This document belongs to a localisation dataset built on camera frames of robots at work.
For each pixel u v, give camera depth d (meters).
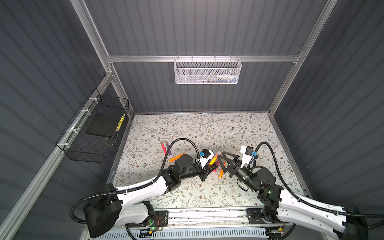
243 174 0.60
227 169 0.60
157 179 0.54
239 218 0.75
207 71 1.11
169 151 0.99
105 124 0.75
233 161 0.61
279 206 0.55
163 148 0.99
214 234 0.77
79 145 0.67
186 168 0.58
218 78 0.91
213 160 0.67
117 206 0.41
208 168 0.66
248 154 0.59
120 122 0.78
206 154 0.62
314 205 0.48
